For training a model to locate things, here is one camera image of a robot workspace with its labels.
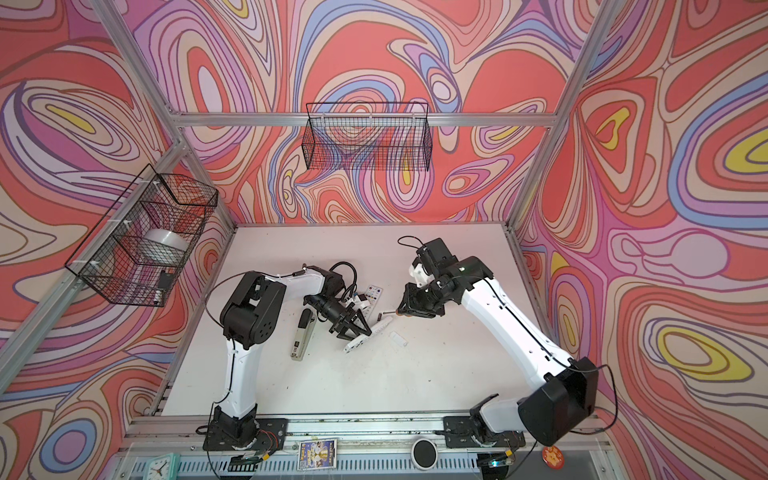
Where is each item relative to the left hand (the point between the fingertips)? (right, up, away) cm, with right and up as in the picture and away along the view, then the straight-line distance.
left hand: (366, 335), depth 84 cm
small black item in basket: (-49, +17, -11) cm, 53 cm away
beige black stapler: (-19, +2, +4) cm, 19 cm away
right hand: (+11, +7, -10) cm, 17 cm away
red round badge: (+46, -25, -14) cm, 54 cm away
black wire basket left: (-57, +24, -10) cm, 63 cm away
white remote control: (+2, +2, 0) cm, 3 cm away
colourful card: (-11, -24, -15) cm, 30 cm away
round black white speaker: (+14, -22, -17) cm, 32 cm away
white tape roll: (-48, +26, -13) cm, 56 cm away
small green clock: (-46, -26, -16) cm, 55 cm away
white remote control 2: (+1, +10, +14) cm, 17 cm away
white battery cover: (+8, -2, +7) cm, 11 cm away
